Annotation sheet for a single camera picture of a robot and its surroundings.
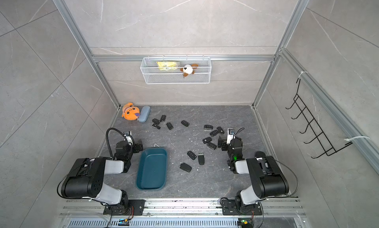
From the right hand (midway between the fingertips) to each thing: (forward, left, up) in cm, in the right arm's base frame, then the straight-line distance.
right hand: (228, 135), depth 93 cm
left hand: (0, +62, -1) cm, 62 cm away
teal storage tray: (-18, +48, -7) cm, 52 cm away
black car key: (-17, +28, -6) cm, 33 cm away
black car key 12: (+14, +50, -6) cm, 52 cm away
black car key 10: (+20, +46, -5) cm, 50 cm away
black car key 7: (+8, +3, -5) cm, 10 cm away
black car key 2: (-12, +18, -6) cm, 22 cm away
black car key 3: (-10, +24, -5) cm, 27 cm away
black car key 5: (0, +14, -6) cm, 15 cm away
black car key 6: (+6, +8, -5) cm, 11 cm away
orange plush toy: (+20, +68, +3) cm, 71 cm away
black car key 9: (+15, +29, -5) cm, 33 cm away
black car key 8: (+11, +12, -5) cm, 17 cm away
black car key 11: (+18, +51, -5) cm, 55 cm away
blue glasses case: (+24, +60, -4) cm, 65 cm away
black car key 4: (-4, +11, -6) cm, 13 cm away
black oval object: (-9, -20, -8) cm, 24 cm away
